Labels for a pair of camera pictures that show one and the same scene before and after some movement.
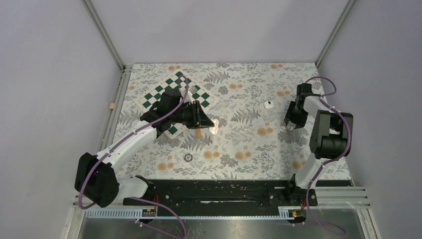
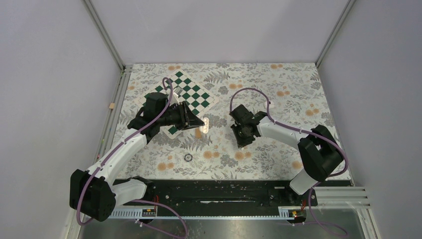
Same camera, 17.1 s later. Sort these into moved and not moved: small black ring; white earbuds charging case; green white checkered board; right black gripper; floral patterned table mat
Moved: right black gripper
Not moved: floral patterned table mat; green white checkered board; white earbuds charging case; small black ring
